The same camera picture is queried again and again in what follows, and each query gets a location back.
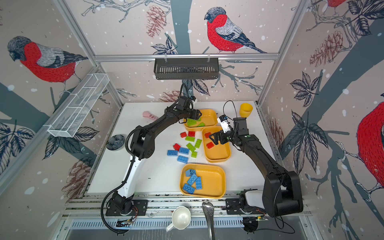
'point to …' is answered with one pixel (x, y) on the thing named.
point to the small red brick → (207, 135)
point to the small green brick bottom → (194, 154)
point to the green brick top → (190, 138)
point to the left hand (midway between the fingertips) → (198, 112)
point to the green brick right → (198, 143)
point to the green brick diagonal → (191, 147)
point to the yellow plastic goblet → (245, 109)
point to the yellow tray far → (209, 117)
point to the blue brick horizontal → (188, 188)
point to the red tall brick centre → (176, 147)
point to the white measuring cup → (181, 218)
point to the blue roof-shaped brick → (189, 172)
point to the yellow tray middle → (214, 152)
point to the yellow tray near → (213, 180)
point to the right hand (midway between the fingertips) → (216, 134)
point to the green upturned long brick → (201, 124)
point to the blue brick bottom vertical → (191, 179)
